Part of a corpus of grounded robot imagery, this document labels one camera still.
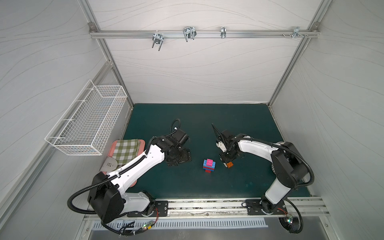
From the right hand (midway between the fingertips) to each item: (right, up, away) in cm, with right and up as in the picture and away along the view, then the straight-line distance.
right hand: (225, 158), depth 91 cm
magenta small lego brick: (-11, +1, -12) cm, 17 cm away
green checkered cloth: (-63, +4, +4) cm, 63 cm away
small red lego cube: (-11, -6, -6) cm, 14 cm away
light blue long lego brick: (-13, 0, -11) cm, 17 cm away
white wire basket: (-70, +20, -23) cm, 76 cm away
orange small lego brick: (+2, -2, -6) cm, 7 cm away
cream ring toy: (+34, +9, 0) cm, 35 cm away
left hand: (-24, +2, -13) cm, 27 cm away
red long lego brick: (-11, -4, -9) cm, 14 cm away
